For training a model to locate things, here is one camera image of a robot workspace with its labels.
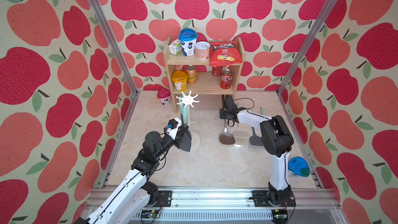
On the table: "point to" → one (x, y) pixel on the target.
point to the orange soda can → (191, 71)
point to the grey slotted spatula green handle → (261, 111)
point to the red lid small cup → (164, 94)
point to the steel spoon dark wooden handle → (226, 137)
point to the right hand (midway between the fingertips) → (224, 114)
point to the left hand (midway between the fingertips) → (187, 129)
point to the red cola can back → (217, 70)
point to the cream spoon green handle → (240, 132)
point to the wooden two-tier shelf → (200, 83)
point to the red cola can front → (226, 76)
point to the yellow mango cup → (180, 79)
